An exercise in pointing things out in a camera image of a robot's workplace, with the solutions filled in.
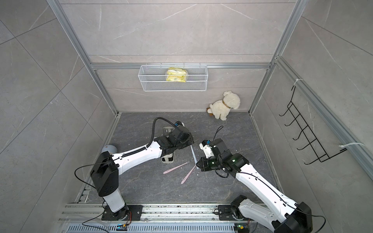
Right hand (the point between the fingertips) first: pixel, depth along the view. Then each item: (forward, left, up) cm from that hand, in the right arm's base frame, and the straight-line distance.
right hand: (198, 164), depth 74 cm
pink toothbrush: (+5, +15, -16) cm, 22 cm away
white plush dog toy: (+48, -19, -6) cm, 52 cm away
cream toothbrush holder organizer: (+9, +18, -12) cm, 23 cm away
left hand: (+16, 0, +3) cm, 16 cm away
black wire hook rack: (-5, -50, +17) cm, 53 cm away
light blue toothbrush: (+4, +2, +1) cm, 5 cm away
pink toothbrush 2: (0, +6, -15) cm, 16 cm away
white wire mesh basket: (+59, +30, +14) cm, 68 cm away
